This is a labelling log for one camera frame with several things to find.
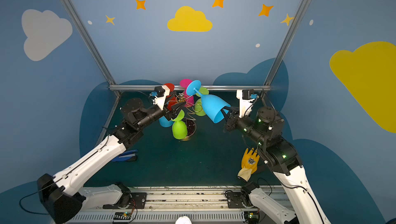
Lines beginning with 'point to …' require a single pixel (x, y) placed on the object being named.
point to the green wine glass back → (198, 108)
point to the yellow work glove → (249, 163)
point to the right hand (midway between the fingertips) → (224, 105)
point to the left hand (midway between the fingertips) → (177, 94)
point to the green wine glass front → (179, 128)
